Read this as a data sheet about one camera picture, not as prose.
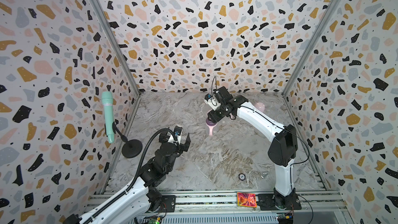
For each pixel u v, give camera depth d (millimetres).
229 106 634
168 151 555
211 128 885
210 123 870
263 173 806
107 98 690
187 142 702
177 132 626
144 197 625
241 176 830
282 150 552
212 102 761
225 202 762
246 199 744
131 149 916
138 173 494
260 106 922
